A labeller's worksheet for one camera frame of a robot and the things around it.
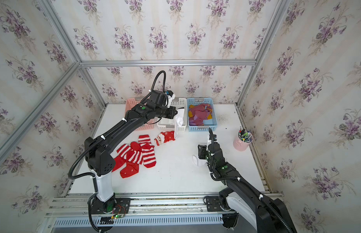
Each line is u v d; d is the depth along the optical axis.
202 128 1.01
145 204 0.75
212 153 0.62
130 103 1.17
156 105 0.63
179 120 0.85
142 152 0.90
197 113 1.07
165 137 0.98
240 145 0.88
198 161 0.88
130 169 0.84
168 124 1.06
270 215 0.40
